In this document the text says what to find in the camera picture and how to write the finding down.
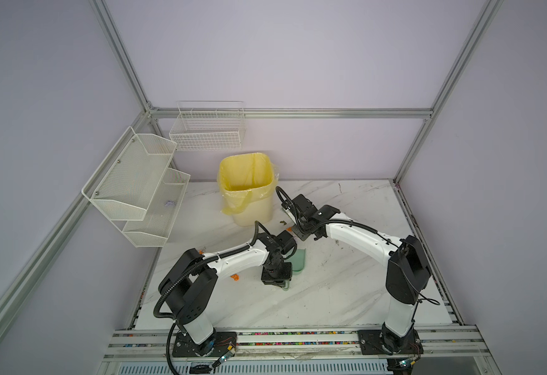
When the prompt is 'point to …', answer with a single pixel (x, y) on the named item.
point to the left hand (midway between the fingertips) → (284, 286)
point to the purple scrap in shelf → (169, 202)
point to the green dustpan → (298, 260)
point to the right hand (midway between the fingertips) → (301, 222)
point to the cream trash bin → (261, 212)
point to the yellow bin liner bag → (243, 177)
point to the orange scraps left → (235, 276)
